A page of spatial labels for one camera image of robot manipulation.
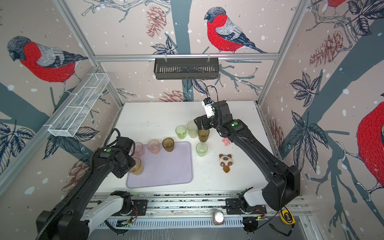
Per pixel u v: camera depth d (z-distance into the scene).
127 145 0.66
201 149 0.93
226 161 0.87
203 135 0.95
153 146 0.94
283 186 0.40
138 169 0.78
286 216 0.69
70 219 0.37
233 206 0.73
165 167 0.89
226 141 0.97
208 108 0.68
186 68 1.06
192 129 0.93
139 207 0.73
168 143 0.95
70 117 0.73
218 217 0.62
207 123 0.68
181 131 1.00
